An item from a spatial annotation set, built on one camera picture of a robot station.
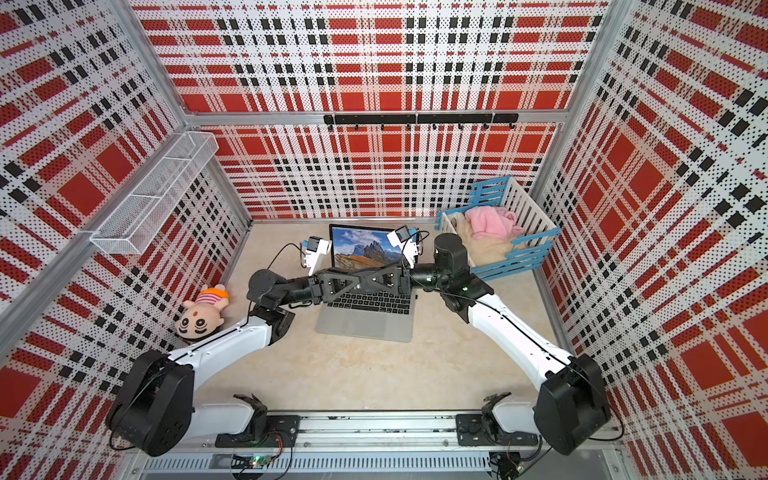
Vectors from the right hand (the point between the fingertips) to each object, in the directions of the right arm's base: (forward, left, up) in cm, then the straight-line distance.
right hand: (375, 278), depth 66 cm
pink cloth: (+34, -37, -18) cm, 54 cm away
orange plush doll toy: (+1, +53, -22) cm, 57 cm away
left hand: (0, +2, 0) cm, 3 cm away
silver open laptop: (+6, +4, -32) cm, 32 cm away
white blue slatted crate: (+50, -46, -18) cm, 70 cm away
